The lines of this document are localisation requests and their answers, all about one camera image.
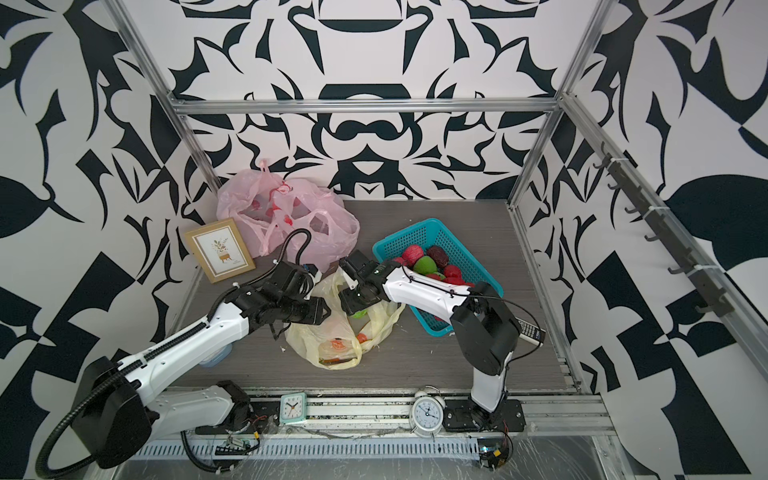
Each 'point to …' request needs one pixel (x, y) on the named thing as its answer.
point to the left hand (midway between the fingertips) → (323, 306)
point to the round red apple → (453, 272)
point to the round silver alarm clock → (426, 413)
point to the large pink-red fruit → (410, 255)
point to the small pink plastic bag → (302, 204)
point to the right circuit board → (492, 451)
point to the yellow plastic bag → (341, 342)
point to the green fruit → (360, 314)
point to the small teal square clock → (293, 407)
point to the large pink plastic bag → (269, 210)
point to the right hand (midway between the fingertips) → (348, 299)
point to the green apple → (425, 265)
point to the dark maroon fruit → (439, 255)
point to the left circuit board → (239, 447)
